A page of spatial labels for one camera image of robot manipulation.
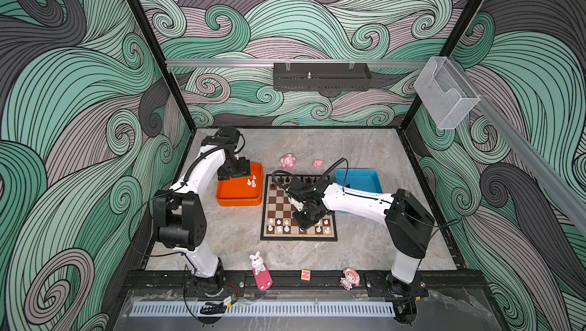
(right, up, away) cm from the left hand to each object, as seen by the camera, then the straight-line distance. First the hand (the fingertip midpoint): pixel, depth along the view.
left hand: (239, 172), depth 87 cm
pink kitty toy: (+19, +4, +16) cm, 25 cm away
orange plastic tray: (-3, -9, +7) cm, 12 cm away
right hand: (+24, -19, -4) cm, 31 cm away
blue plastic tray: (+55, -5, +14) cm, 57 cm away
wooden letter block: (+25, -33, -13) cm, 43 cm away
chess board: (+15, -19, -2) cm, 24 cm away
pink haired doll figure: (+40, -32, -15) cm, 53 cm away
